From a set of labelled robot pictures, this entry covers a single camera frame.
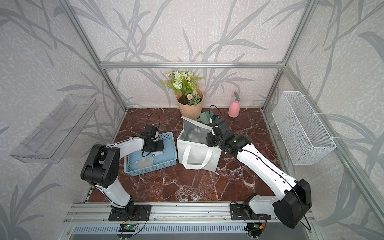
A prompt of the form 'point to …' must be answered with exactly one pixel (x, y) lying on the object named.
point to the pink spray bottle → (234, 110)
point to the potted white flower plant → (190, 98)
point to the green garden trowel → (205, 117)
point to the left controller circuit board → (127, 227)
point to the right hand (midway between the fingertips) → (209, 135)
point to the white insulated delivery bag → (193, 152)
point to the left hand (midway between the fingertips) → (161, 146)
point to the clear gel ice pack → (144, 163)
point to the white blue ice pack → (156, 153)
